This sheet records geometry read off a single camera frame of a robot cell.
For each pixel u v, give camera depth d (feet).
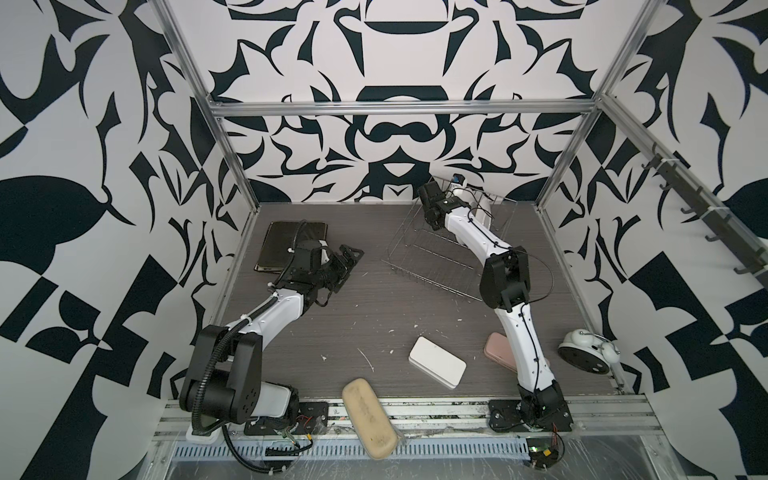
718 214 1.89
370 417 2.34
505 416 2.44
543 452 2.33
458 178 2.93
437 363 2.61
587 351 2.45
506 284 2.10
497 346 2.70
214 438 2.23
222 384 1.39
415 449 2.34
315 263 2.29
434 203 2.64
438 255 3.37
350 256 2.59
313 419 2.42
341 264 2.55
